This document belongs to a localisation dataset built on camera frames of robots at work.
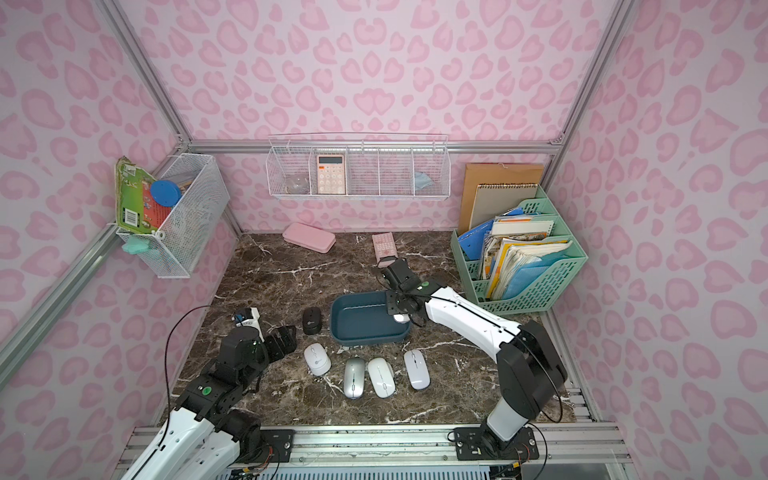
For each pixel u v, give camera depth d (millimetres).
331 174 949
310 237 1179
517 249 801
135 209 694
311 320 926
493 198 970
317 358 854
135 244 640
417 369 838
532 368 425
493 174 977
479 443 727
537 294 882
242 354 588
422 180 999
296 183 946
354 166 974
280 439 747
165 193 751
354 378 818
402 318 838
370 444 750
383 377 818
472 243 998
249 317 695
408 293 614
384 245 1137
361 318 977
